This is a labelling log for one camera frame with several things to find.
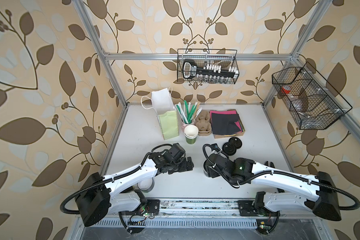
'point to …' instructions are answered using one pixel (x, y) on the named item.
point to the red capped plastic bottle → (295, 105)
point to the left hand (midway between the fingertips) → (190, 166)
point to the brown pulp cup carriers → (203, 123)
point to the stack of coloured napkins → (226, 122)
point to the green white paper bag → (162, 101)
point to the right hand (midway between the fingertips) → (211, 167)
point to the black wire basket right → (311, 102)
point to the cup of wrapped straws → (188, 113)
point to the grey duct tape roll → (147, 185)
